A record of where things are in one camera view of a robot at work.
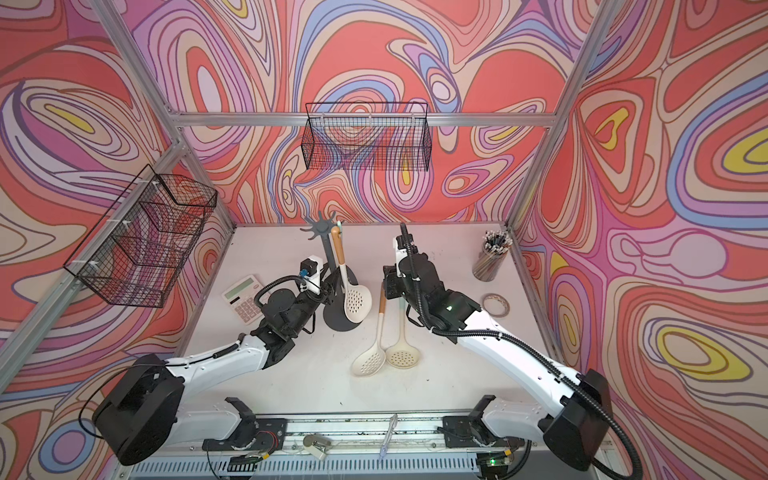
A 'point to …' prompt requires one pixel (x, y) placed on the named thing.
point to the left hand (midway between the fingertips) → (338, 267)
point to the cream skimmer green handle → (402, 355)
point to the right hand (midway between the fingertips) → (391, 275)
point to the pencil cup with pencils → (496, 245)
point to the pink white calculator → (241, 299)
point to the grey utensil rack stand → (335, 313)
